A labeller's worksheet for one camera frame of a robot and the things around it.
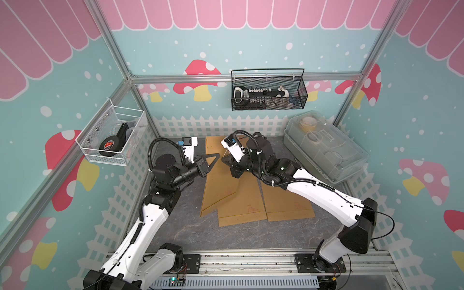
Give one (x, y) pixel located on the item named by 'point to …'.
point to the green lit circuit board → (176, 281)
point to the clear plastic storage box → (322, 148)
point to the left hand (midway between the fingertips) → (220, 159)
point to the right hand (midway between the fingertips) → (222, 159)
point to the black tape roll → (110, 144)
